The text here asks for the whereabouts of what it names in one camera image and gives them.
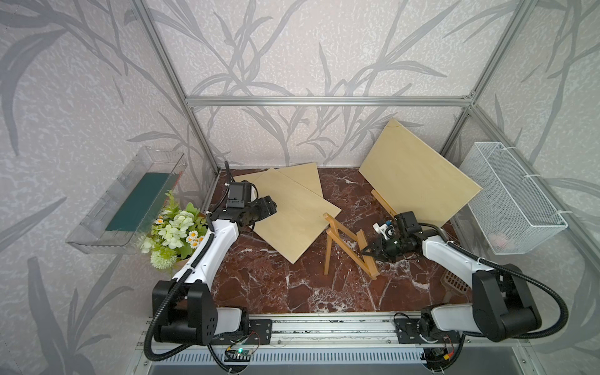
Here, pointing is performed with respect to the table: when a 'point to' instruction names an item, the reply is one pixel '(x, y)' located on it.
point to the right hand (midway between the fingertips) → (363, 252)
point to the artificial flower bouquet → (176, 233)
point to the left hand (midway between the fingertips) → (270, 207)
